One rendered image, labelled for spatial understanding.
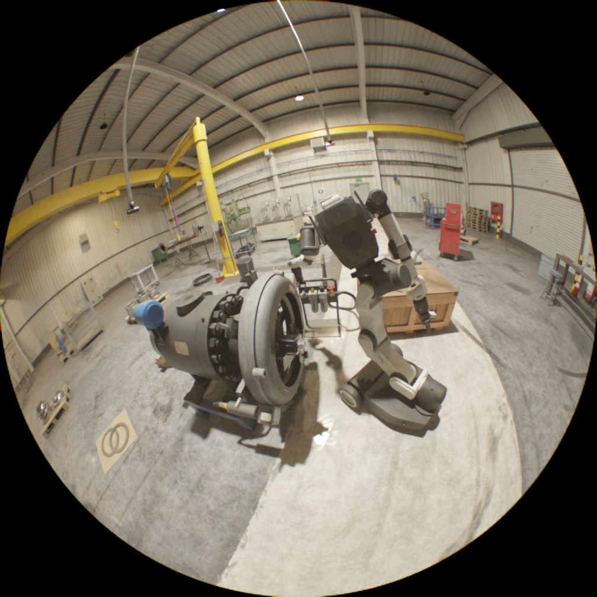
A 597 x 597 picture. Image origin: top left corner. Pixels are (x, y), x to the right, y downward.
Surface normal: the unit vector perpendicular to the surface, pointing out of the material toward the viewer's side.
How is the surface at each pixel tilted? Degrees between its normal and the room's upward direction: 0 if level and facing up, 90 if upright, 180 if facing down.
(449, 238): 90
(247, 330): 42
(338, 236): 85
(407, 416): 0
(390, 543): 0
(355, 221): 85
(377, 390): 0
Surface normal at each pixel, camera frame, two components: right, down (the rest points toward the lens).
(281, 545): -0.18, -0.85
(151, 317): 0.97, -0.06
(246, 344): -0.23, -0.14
